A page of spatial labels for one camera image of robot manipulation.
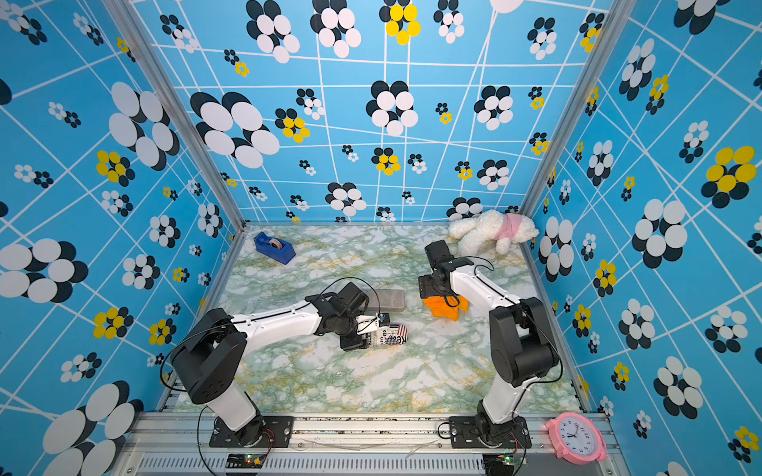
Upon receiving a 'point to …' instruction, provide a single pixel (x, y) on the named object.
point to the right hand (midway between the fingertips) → (441, 286)
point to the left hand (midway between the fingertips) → (369, 331)
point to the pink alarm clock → (576, 439)
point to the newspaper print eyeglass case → (394, 334)
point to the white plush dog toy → (477, 232)
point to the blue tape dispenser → (275, 249)
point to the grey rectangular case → (390, 299)
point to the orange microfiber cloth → (447, 307)
